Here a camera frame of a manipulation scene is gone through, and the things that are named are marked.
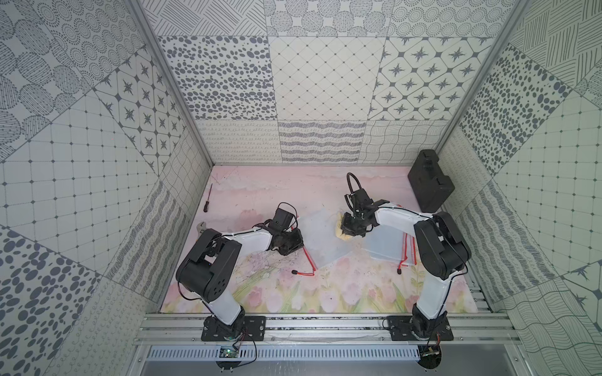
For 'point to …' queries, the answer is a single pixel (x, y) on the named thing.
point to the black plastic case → (431, 188)
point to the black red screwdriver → (207, 204)
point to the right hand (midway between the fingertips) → (342, 233)
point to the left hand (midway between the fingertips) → (312, 246)
